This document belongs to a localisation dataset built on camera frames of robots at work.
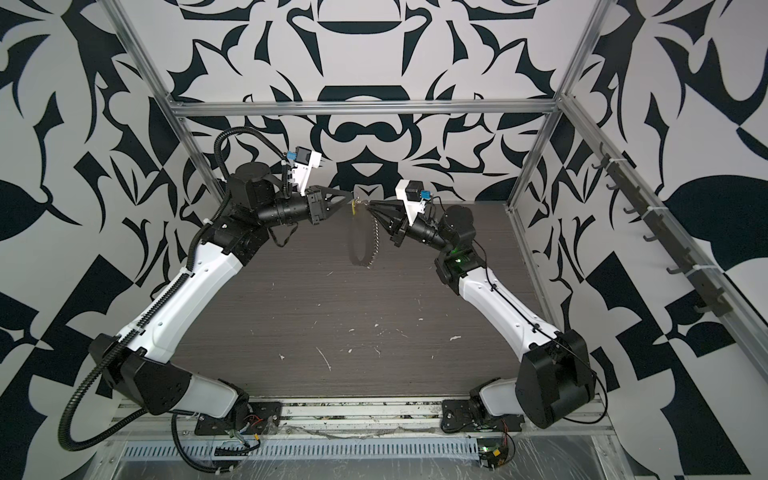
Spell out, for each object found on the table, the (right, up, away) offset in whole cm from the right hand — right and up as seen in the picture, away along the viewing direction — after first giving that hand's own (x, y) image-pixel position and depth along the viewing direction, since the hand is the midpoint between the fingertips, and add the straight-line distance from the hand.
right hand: (373, 205), depth 64 cm
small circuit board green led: (+27, -57, +7) cm, 64 cm away
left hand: (-4, +3, -2) cm, 6 cm away
